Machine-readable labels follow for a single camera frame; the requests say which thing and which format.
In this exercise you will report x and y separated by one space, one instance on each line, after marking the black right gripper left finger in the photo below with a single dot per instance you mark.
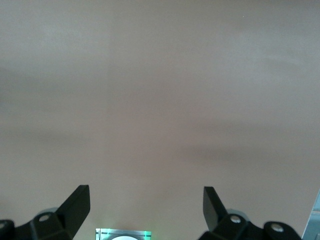
72 207

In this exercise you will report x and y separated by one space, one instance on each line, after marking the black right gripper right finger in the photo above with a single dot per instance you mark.
215 212

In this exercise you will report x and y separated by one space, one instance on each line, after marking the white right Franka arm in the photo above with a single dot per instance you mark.
123 238

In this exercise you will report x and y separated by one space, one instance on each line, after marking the aluminium frame rail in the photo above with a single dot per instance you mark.
313 225

